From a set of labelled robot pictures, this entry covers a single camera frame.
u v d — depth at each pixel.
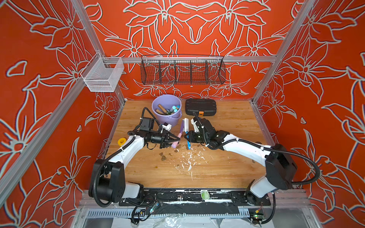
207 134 0.63
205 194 0.74
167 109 1.03
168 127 0.78
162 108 1.01
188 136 0.76
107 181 0.42
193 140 0.73
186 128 0.82
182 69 0.97
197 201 0.73
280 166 0.43
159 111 0.99
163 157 0.88
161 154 0.89
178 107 0.92
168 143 0.72
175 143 0.71
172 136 0.73
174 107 0.92
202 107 1.09
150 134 0.69
